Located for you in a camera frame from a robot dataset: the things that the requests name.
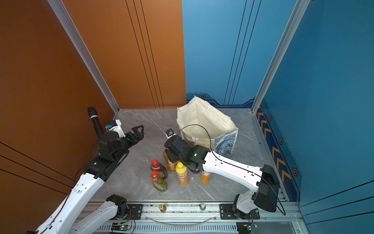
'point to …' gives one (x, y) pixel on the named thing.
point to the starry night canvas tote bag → (201, 123)
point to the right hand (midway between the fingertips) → (173, 147)
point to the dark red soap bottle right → (196, 171)
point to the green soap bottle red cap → (159, 184)
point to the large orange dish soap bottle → (171, 166)
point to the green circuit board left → (120, 226)
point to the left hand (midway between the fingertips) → (139, 127)
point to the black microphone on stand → (93, 114)
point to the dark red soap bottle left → (157, 166)
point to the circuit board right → (246, 227)
